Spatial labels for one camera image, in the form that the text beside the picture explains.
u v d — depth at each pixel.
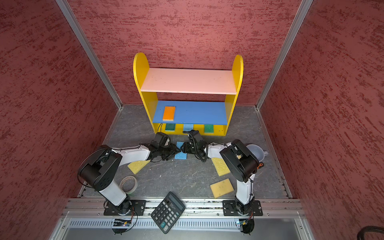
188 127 1.04
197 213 0.74
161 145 0.76
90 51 0.88
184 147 0.84
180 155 0.92
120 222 0.73
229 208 0.74
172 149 0.83
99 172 0.46
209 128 1.03
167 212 0.71
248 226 0.71
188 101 1.21
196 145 0.76
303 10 0.72
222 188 0.79
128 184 0.82
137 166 0.87
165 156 0.81
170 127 1.03
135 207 0.74
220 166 0.87
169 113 0.95
